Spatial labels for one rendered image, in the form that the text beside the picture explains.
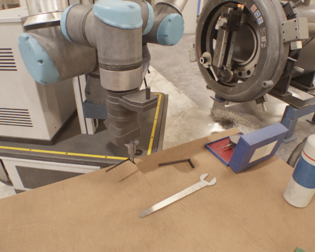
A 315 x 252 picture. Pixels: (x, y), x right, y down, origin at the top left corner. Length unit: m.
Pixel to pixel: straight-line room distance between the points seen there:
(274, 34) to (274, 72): 0.21
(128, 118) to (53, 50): 0.28
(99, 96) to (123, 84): 0.34
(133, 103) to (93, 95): 0.38
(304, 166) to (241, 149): 0.15
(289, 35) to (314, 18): 0.59
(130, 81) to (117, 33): 0.10
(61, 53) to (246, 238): 0.63
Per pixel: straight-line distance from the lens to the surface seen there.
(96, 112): 0.83
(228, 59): 1.67
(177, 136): 1.64
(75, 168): 1.01
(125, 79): 0.47
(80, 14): 0.53
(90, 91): 0.83
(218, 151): 0.75
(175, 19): 1.11
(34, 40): 0.67
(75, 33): 0.54
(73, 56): 0.69
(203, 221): 0.56
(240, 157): 0.65
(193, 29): 5.66
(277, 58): 1.38
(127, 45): 0.45
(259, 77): 1.43
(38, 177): 1.14
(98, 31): 0.46
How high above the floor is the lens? 0.92
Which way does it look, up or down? 32 degrees down
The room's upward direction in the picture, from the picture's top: 1 degrees clockwise
